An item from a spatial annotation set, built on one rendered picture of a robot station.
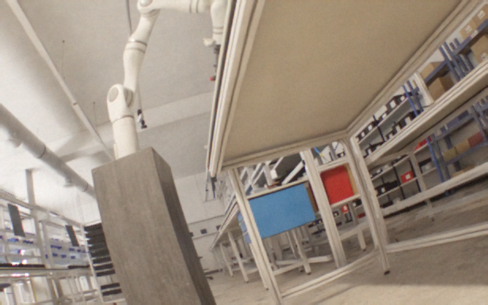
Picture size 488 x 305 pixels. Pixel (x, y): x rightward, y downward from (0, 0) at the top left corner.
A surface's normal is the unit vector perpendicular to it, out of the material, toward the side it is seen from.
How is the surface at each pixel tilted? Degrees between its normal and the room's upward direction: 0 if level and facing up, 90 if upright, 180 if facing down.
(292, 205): 90
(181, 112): 90
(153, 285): 90
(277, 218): 90
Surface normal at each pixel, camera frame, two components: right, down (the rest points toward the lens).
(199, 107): 0.15, -0.32
